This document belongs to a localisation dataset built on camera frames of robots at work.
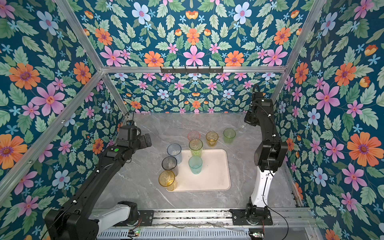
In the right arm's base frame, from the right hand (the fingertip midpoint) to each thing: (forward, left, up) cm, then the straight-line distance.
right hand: (251, 121), depth 91 cm
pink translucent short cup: (0, +37, -14) cm, 39 cm away
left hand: (-13, +62, +6) cm, 64 cm away
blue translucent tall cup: (-14, +47, -10) cm, 50 cm away
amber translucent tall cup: (-29, +51, -16) cm, 61 cm away
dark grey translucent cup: (-21, +50, -12) cm, 56 cm away
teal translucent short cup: (-19, +35, -17) cm, 43 cm away
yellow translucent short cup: (+1, +24, -17) cm, 30 cm away
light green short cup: (+1, +12, -14) cm, 19 cm away
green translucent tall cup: (-10, +35, -11) cm, 38 cm away
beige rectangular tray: (-27, +23, -18) cm, 40 cm away
